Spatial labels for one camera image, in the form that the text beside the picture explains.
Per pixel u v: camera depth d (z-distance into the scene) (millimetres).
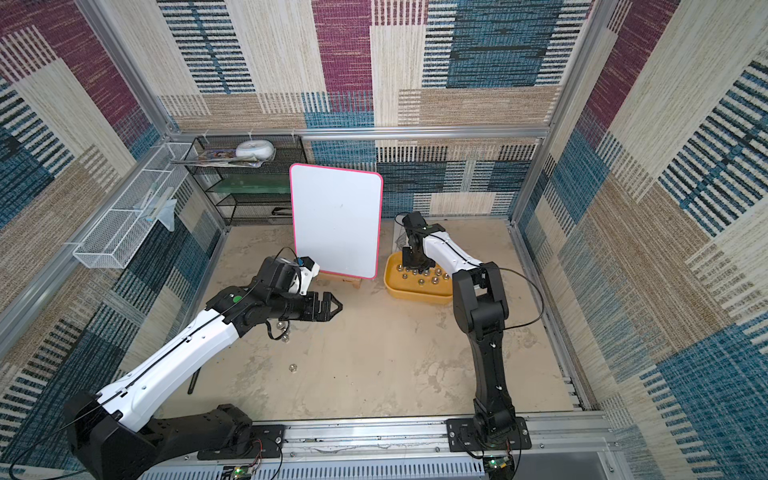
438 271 1049
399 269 1053
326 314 663
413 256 897
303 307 662
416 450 731
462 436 731
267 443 735
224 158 920
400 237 1150
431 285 1017
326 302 674
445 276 1037
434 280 1021
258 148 896
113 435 371
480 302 574
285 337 647
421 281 1021
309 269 701
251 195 934
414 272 1049
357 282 972
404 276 1045
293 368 851
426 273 1045
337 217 923
